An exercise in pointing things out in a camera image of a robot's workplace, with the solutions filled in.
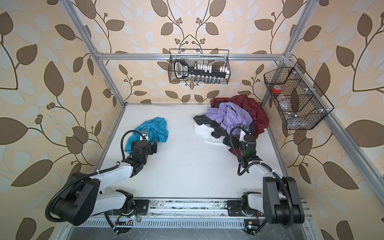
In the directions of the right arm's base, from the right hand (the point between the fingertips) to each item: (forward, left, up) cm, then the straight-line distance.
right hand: (240, 136), depth 90 cm
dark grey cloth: (-1, +7, -3) cm, 7 cm away
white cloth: (+9, +21, -6) cm, 23 cm away
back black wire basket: (+39, +13, +26) cm, 48 cm away
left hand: (0, +57, -1) cm, 57 cm away
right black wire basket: (+3, -26, +24) cm, 35 cm away
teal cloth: (+8, +52, -3) cm, 53 cm away
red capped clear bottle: (+19, -21, +20) cm, 35 cm away
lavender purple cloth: (+10, +6, +9) cm, 14 cm away
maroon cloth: (+14, -17, -2) cm, 22 cm away
